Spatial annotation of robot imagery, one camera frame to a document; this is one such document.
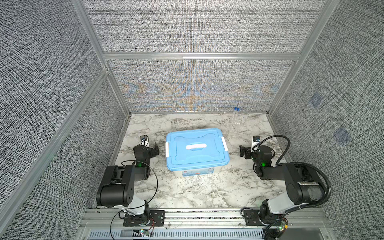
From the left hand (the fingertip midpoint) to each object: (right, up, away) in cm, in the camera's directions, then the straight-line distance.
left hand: (147, 144), depth 94 cm
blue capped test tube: (+58, +23, +9) cm, 62 cm away
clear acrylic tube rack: (+67, +16, +22) cm, 72 cm away
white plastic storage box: (+30, -14, -12) cm, 35 cm away
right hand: (+64, 0, +1) cm, 64 cm away
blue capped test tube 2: (+59, +22, +8) cm, 64 cm away
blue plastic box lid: (+31, -1, -15) cm, 34 cm away
